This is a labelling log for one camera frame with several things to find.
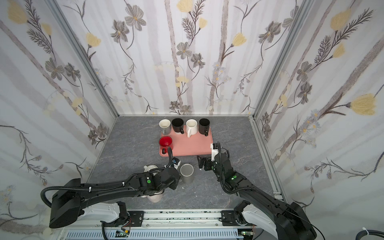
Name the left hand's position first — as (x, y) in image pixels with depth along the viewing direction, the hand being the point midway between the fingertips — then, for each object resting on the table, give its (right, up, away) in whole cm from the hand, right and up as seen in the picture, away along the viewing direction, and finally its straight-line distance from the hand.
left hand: (176, 173), depth 81 cm
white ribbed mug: (+8, +26, +23) cm, 35 cm away
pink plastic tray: (+12, +14, +24) cm, 30 cm away
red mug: (-10, +16, +18) cm, 26 cm away
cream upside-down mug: (-17, +2, +4) cm, 17 cm away
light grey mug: (-11, +27, +23) cm, 37 cm away
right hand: (+14, +12, 0) cm, 18 cm away
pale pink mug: (-11, -12, -3) cm, 17 cm away
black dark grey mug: (+17, +28, +23) cm, 40 cm away
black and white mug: (-2, +28, +22) cm, 35 cm away
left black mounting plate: (-20, -20, -7) cm, 29 cm away
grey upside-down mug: (+6, +1, -2) cm, 6 cm away
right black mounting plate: (+27, -20, -7) cm, 35 cm away
